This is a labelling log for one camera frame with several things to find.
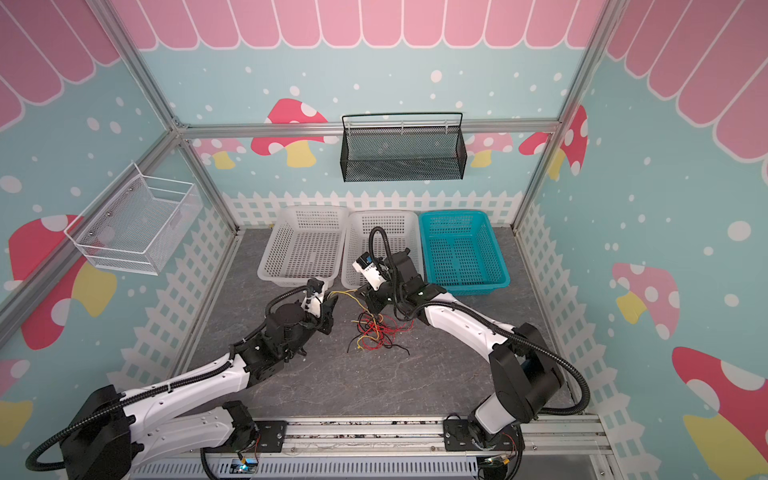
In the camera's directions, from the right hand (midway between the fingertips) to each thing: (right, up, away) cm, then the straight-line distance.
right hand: (358, 292), depth 82 cm
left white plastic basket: (-25, +15, +34) cm, 45 cm away
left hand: (-6, -2, -2) cm, 7 cm away
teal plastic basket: (+35, +11, +31) cm, 48 cm away
